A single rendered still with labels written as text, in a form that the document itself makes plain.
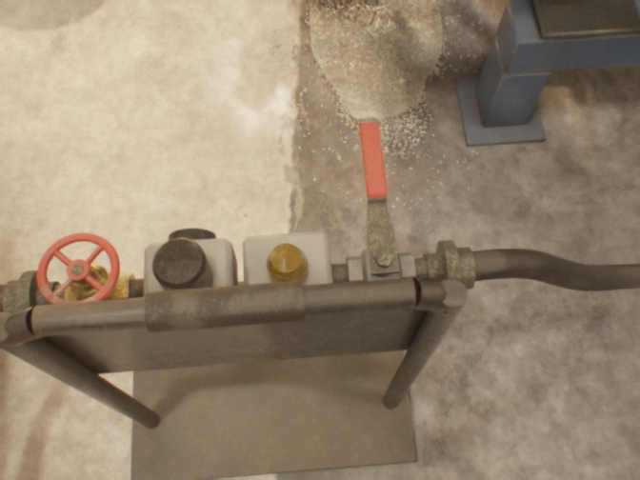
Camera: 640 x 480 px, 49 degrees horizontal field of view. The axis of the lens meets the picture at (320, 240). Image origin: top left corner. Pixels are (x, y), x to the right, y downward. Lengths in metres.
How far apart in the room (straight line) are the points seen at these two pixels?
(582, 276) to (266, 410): 0.53
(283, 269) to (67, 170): 0.74
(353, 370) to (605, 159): 0.58
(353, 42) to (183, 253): 0.82
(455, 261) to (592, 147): 0.69
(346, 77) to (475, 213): 0.35
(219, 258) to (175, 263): 0.06
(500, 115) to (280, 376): 0.58
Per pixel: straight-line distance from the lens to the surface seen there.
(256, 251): 0.66
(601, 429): 1.17
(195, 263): 0.62
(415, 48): 1.37
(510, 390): 1.13
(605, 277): 0.83
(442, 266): 0.68
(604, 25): 1.13
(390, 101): 1.29
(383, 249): 0.65
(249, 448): 1.08
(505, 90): 1.19
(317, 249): 0.66
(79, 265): 0.65
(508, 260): 0.69
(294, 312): 0.53
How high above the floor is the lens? 1.08
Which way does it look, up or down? 68 degrees down
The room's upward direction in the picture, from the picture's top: straight up
